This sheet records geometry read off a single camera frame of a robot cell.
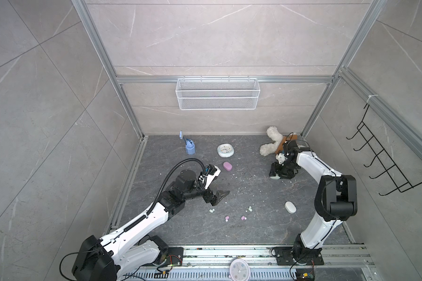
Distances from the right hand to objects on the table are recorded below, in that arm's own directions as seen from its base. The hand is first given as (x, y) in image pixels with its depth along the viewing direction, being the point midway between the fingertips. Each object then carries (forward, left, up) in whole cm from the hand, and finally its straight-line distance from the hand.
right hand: (275, 173), depth 93 cm
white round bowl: (+19, +26, -3) cm, 33 cm away
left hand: (-13, +30, +16) cm, 36 cm away
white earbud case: (-17, -5, -5) cm, 18 cm away
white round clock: (-43, +24, -3) cm, 49 cm away
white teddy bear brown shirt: (+16, -5, +3) cm, 17 cm away
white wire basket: (+40, +30, +24) cm, 56 cm away
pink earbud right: (-22, +20, -5) cm, 30 cm away
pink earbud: (-21, +28, -5) cm, 35 cm away
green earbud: (-18, +16, -5) cm, 24 cm away
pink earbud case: (+8, +25, -4) cm, 27 cm away
